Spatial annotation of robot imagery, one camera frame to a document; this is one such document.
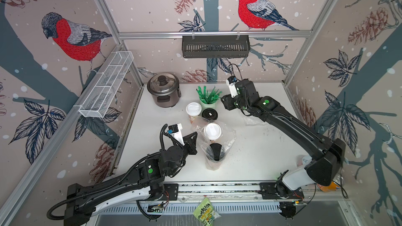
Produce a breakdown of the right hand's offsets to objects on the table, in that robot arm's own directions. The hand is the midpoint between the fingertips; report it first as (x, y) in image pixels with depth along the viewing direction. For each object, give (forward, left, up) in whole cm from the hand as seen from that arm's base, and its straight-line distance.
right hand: (225, 95), depth 78 cm
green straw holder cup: (+3, +11, -14) cm, 18 cm away
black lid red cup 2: (-27, +5, -10) cm, 29 cm away
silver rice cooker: (+14, +37, -10) cm, 41 cm away
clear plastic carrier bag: (-17, -1, -13) cm, 21 cm away
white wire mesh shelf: (-6, +61, +4) cm, 62 cm away
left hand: (-19, +11, -4) cm, 23 cm away
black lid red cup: (-5, +8, -10) cm, 13 cm away
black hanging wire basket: (+42, +5, +2) cm, 43 cm away
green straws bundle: (+5, +8, -8) cm, 13 cm away
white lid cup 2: (-15, +6, -10) cm, 19 cm away
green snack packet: (-46, +9, -27) cm, 54 cm away
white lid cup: (-2, +17, -10) cm, 20 cm away
